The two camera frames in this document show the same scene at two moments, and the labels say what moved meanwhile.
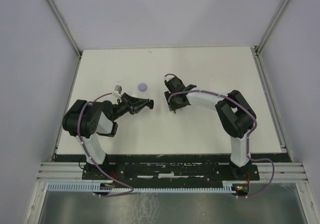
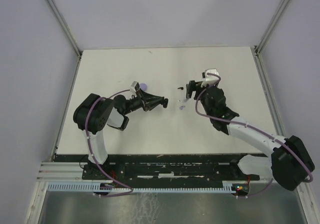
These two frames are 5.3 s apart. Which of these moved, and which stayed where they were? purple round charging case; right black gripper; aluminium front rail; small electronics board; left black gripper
Moved: left black gripper; right black gripper
Stayed: aluminium front rail; small electronics board; purple round charging case
